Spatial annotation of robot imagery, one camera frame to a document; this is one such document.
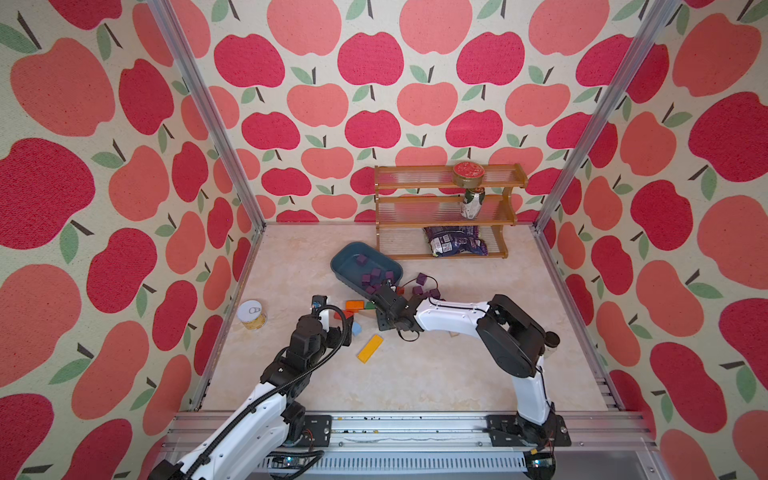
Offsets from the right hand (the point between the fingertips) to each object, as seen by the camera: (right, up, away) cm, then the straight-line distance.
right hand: (385, 320), depth 94 cm
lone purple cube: (+13, +12, +8) cm, 20 cm away
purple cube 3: (-5, +9, +2) cm, 11 cm away
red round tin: (+26, +46, -4) cm, 53 cm away
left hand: (-13, +3, -12) cm, 18 cm away
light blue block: (-9, -2, -3) cm, 10 cm away
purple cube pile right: (+17, +8, +4) cm, 19 cm away
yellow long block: (-5, -8, -6) cm, 11 cm away
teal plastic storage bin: (-8, +16, +13) cm, 22 cm away
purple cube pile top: (+11, +9, +4) cm, 15 cm away
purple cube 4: (+2, +14, +10) cm, 17 cm away
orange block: (-10, +5, +2) cm, 11 cm away
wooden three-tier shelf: (+15, +38, +28) cm, 50 cm away
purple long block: (-8, +19, +13) cm, 24 cm away
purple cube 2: (-6, +13, +7) cm, 16 cm away
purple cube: (-3, +14, +9) cm, 17 cm away
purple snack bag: (+25, +26, +10) cm, 38 cm away
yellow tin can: (-41, +3, -4) cm, 42 cm away
